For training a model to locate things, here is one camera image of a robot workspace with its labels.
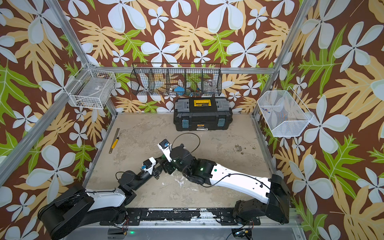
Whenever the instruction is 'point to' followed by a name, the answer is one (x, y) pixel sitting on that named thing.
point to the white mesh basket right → (283, 113)
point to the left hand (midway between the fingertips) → (165, 156)
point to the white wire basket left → (92, 88)
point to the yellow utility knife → (115, 143)
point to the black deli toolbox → (199, 114)
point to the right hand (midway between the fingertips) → (161, 155)
